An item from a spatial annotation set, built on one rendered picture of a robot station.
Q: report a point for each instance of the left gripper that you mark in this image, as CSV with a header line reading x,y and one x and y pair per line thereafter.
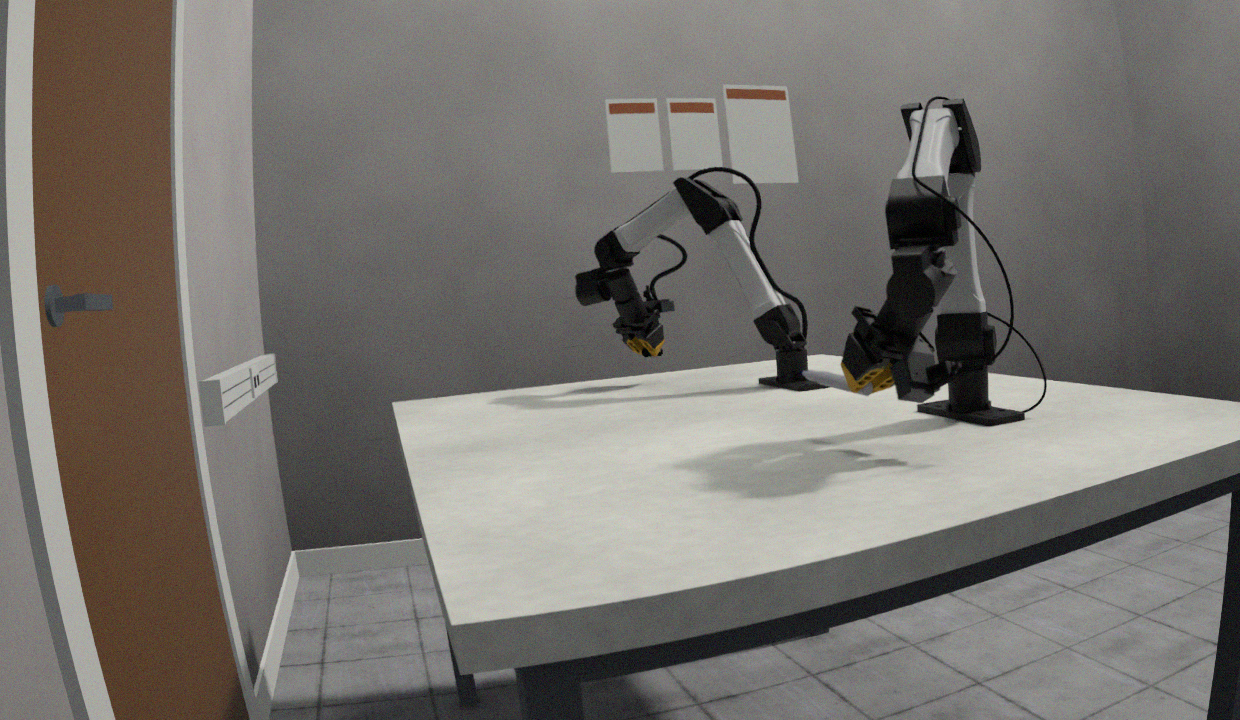
x,y
863,360

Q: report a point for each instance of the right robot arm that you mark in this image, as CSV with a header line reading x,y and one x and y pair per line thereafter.
x,y
720,215

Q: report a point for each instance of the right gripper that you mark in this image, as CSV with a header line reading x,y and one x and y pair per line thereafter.
x,y
637,327

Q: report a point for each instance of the grey cylinder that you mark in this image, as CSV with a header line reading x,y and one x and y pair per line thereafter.
x,y
834,380

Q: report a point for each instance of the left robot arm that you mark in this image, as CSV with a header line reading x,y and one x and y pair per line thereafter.
x,y
920,273

